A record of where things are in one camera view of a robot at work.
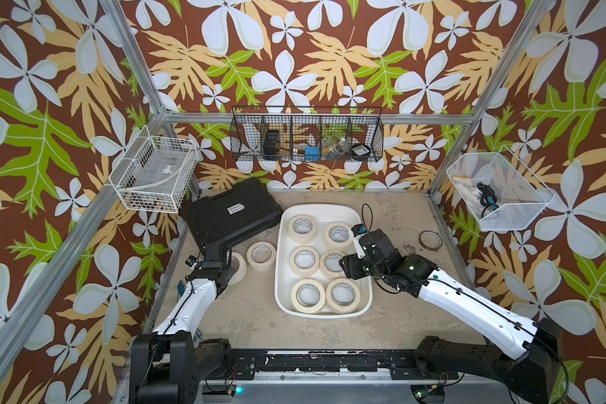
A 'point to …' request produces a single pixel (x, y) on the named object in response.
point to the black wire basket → (307, 134)
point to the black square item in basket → (360, 151)
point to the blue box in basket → (312, 153)
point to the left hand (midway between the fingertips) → (225, 270)
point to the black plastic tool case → (231, 215)
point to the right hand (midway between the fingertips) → (344, 258)
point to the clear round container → (335, 147)
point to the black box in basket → (271, 143)
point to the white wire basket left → (155, 172)
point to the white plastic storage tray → (284, 279)
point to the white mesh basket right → (520, 194)
